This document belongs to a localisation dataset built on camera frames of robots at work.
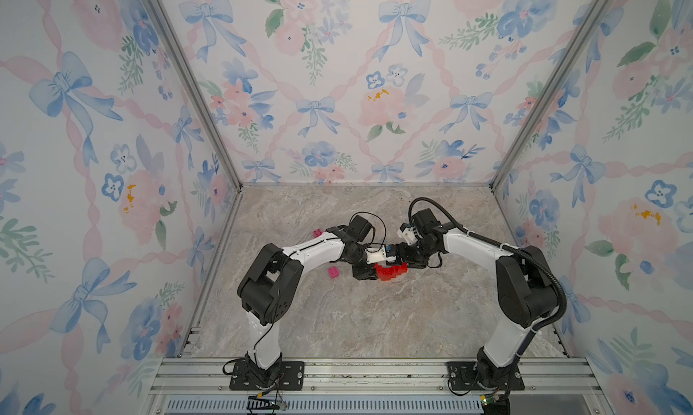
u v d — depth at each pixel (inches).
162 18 28.5
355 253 28.3
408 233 34.6
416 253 31.6
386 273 35.4
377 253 31.4
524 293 19.0
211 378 29.6
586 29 29.3
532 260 19.2
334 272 36.4
